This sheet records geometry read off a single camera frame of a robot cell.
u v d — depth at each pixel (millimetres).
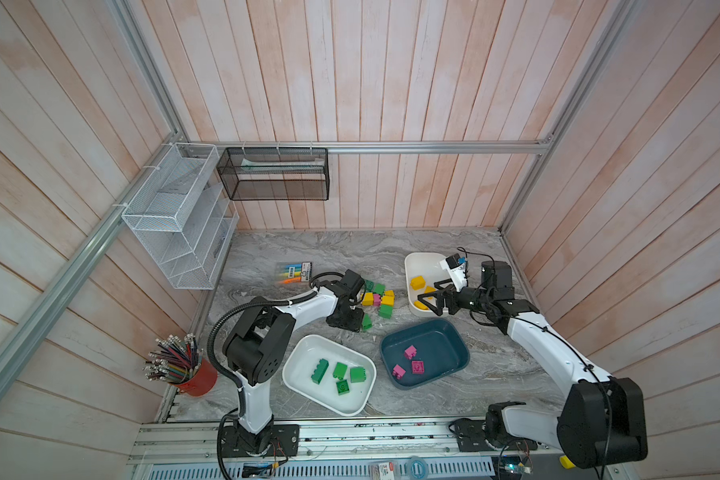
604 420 414
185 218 715
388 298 988
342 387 798
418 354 861
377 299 977
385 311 970
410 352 857
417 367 837
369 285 1017
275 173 1040
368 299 990
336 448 730
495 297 656
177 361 737
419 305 772
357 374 835
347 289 759
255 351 497
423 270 1121
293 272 1048
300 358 842
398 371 818
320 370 830
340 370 838
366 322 921
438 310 736
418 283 1013
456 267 726
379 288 1032
